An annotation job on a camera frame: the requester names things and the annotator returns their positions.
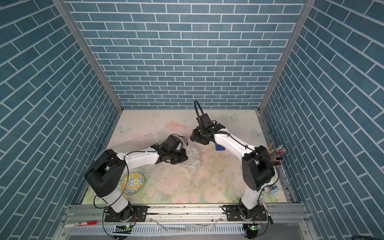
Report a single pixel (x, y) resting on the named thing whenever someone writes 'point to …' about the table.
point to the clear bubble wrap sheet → (151, 177)
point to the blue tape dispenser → (219, 147)
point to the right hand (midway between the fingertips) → (193, 139)
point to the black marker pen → (267, 210)
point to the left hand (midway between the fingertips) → (192, 159)
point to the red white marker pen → (80, 224)
